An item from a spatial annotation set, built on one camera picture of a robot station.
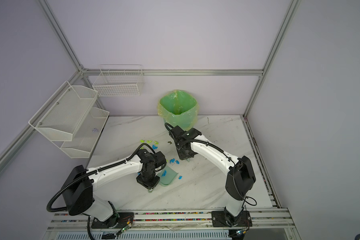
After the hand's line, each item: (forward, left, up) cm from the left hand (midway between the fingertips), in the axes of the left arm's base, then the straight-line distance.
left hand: (147, 189), depth 76 cm
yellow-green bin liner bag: (+56, -15, +6) cm, 58 cm away
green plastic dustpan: (+10, -9, -7) cm, 15 cm away
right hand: (+17, -19, +6) cm, 26 cm away
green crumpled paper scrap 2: (+35, +1, -8) cm, 36 cm away
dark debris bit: (+35, -8, -8) cm, 37 cm away
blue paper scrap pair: (+21, -12, -8) cm, 25 cm away
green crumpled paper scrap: (+36, +7, -8) cm, 37 cm away
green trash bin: (+56, -14, +7) cm, 58 cm away
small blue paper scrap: (+10, -16, -8) cm, 21 cm away
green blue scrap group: (+11, -7, -5) cm, 14 cm away
